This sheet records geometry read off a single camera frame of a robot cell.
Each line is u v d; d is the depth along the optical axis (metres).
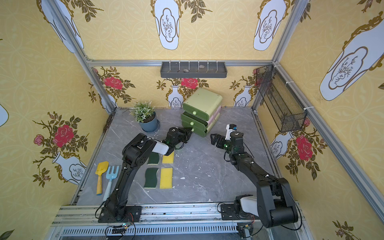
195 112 0.92
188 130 0.98
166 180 0.83
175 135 0.86
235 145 0.67
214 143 0.80
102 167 0.87
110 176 0.84
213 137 0.83
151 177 0.84
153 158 0.91
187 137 0.95
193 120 0.95
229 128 0.80
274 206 0.41
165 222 0.72
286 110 0.84
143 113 0.95
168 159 0.91
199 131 0.98
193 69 0.92
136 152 0.61
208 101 0.96
